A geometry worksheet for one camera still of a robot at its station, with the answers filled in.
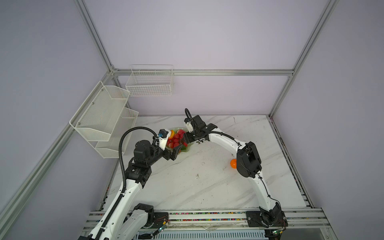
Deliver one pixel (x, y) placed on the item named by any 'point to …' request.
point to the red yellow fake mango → (172, 134)
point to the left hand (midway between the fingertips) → (172, 140)
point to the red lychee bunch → (177, 139)
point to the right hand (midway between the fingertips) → (185, 137)
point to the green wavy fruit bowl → (189, 145)
